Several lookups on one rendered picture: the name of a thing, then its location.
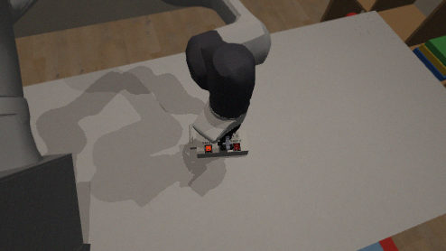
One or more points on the grey power strip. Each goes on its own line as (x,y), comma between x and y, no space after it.
(206,149)

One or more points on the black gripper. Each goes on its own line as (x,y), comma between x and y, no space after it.
(224,145)

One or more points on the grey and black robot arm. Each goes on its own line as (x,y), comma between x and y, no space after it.
(222,61)

